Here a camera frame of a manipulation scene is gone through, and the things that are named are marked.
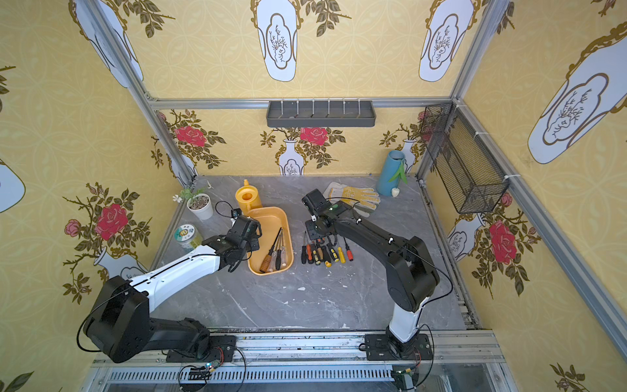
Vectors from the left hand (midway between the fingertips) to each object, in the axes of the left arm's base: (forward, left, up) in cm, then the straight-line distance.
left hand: (241, 236), depth 88 cm
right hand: (+3, -30, +2) cm, 30 cm away
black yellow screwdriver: (-5, -34, -7) cm, 35 cm away
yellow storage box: (+9, -10, -3) cm, 14 cm away
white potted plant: (+17, +21, -2) cm, 27 cm away
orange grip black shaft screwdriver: (-7, -9, -7) cm, 13 cm away
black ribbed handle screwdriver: (-5, -13, -8) cm, 16 cm away
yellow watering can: (+22, +2, -4) cm, 22 cm away
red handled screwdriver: (-3, -40, -9) cm, 41 cm away
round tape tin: (+3, +22, -3) cm, 23 cm away
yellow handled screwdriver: (-5, -37, -8) cm, 38 cm away
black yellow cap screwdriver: (-5, -31, -7) cm, 32 cm away
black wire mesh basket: (+3, -74, +24) cm, 78 cm away
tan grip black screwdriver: (-4, -29, -7) cm, 30 cm away
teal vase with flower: (+26, -60, +7) cm, 66 cm away
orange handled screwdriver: (-4, -25, -7) cm, 26 cm away
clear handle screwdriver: (-3, -15, -7) cm, 17 cm away
